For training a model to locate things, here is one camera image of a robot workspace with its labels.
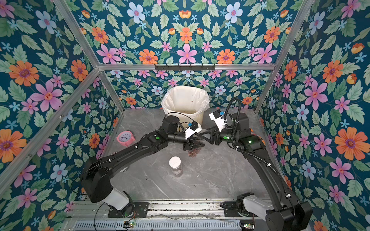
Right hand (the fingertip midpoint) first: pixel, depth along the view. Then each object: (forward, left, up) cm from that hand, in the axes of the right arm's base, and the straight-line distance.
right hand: (206, 129), depth 68 cm
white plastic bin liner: (+32, +11, -9) cm, 35 cm away
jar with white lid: (-11, +15, -16) cm, 25 cm away
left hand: (-4, +1, -5) cm, 6 cm away
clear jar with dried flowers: (-6, +7, -12) cm, 15 cm away
